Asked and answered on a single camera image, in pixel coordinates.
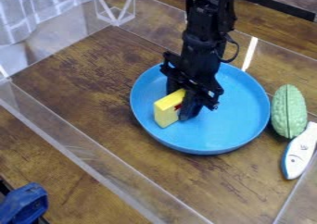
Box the green toy bitter gourd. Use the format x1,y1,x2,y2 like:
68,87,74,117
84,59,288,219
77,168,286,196
271,84,307,139

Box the blue round plastic plate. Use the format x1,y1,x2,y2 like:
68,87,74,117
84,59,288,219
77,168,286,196
128,62,271,156

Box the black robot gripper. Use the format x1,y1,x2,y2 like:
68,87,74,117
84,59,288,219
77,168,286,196
160,32,224,121

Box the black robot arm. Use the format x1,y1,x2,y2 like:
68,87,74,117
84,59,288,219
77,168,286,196
160,0,239,121

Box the clear acrylic enclosure wall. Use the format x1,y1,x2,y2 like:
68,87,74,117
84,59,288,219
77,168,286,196
0,0,317,224

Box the white blue toy fish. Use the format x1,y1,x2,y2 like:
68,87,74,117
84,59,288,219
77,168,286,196
280,121,317,180

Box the yellow toy butter block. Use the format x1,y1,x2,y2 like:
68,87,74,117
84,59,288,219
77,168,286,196
153,89,185,128

